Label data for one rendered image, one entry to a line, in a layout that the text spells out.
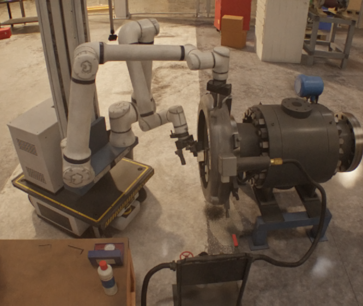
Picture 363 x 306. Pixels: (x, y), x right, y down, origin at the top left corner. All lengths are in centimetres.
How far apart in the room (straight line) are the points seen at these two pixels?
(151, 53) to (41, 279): 128
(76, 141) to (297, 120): 135
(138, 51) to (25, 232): 168
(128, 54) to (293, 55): 459
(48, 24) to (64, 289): 136
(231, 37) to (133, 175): 452
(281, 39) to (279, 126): 388
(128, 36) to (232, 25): 464
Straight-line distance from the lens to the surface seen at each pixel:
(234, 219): 256
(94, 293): 165
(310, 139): 213
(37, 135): 212
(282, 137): 206
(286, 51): 593
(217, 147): 186
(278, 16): 573
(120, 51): 167
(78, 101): 158
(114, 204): 224
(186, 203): 267
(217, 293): 215
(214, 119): 190
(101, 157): 223
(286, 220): 230
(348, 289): 240
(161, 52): 172
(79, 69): 150
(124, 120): 222
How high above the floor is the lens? 185
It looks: 35 degrees down
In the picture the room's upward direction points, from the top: straight up
